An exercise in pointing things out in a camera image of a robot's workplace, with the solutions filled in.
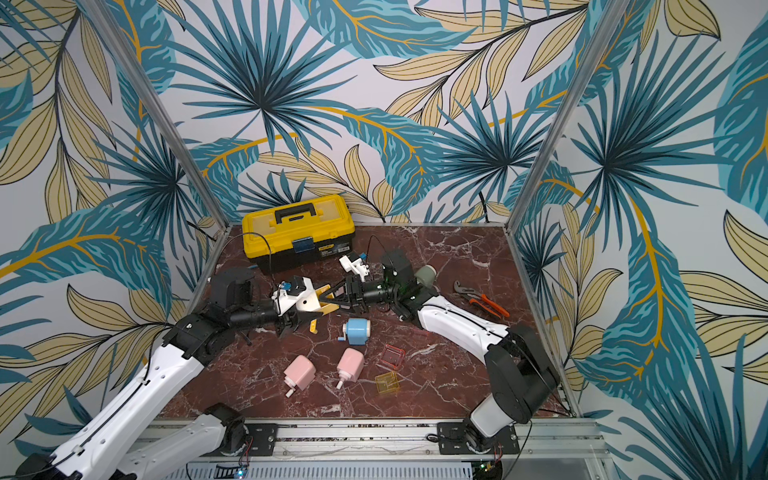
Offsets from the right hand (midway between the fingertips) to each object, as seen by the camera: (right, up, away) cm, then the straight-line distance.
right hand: (323, 304), depth 68 cm
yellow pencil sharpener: (+1, -1, -2) cm, 2 cm away
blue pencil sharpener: (+6, -10, +16) cm, 20 cm away
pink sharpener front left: (-8, -20, +10) cm, 24 cm away
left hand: (-2, -1, +1) cm, 3 cm away
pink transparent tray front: (+16, -19, +20) cm, 32 cm away
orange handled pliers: (+46, -4, +31) cm, 55 cm away
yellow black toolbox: (-14, +19, +28) cm, 37 cm away
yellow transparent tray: (+15, -24, +14) cm, 31 cm away
